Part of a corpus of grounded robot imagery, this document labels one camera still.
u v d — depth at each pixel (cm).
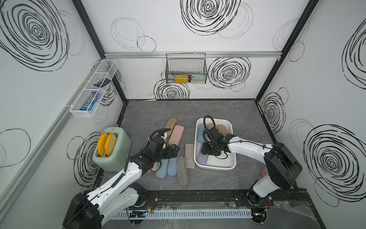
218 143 67
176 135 97
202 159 84
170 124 102
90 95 73
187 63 96
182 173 77
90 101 67
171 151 72
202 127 99
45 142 53
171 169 81
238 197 74
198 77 87
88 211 39
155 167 66
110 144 71
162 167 81
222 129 99
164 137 74
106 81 81
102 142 71
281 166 44
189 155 86
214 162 85
